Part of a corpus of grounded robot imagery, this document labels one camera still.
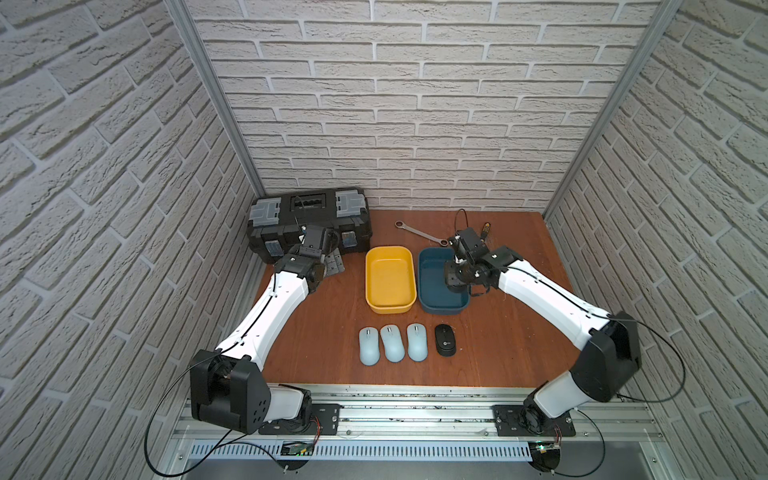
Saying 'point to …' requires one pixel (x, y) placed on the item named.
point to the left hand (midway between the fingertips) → (326, 257)
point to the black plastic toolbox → (275, 223)
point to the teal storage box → (435, 298)
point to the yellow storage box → (390, 279)
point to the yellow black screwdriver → (485, 229)
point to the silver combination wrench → (402, 225)
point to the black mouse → (445, 339)
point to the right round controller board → (545, 455)
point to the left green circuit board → (297, 448)
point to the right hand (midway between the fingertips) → (458, 272)
